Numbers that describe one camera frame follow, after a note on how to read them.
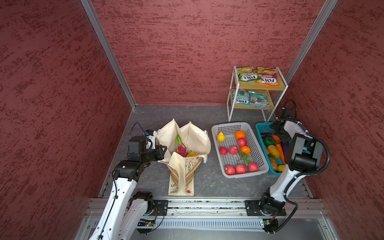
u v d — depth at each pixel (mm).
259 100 983
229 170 812
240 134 974
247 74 897
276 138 924
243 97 1006
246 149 900
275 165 829
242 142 937
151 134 666
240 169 816
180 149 868
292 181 558
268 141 948
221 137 972
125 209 459
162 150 652
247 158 876
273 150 898
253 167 830
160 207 720
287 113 778
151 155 620
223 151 897
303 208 762
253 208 740
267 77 874
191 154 834
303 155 520
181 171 696
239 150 921
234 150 898
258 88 871
